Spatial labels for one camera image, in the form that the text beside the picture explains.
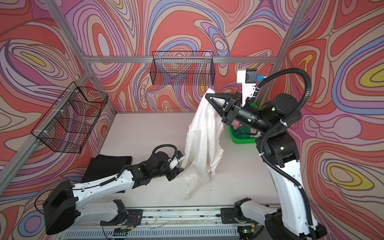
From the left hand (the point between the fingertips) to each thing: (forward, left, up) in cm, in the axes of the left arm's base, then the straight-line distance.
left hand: (183, 166), depth 78 cm
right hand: (-1, -9, +45) cm, 46 cm away
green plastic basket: (+20, -37, -6) cm, 43 cm away
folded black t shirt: (+6, +51, -13) cm, 53 cm away
